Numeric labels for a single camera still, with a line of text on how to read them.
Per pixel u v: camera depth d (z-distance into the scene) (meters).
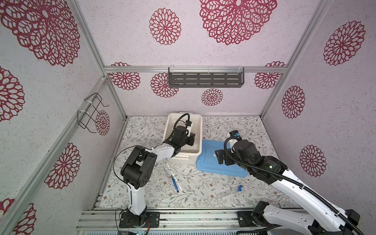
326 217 0.39
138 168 0.51
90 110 0.79
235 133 0.60
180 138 0.73
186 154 0.82
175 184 0.85
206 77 0.96
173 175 0.89
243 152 0.50
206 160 0.95
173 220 0.75
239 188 0.84
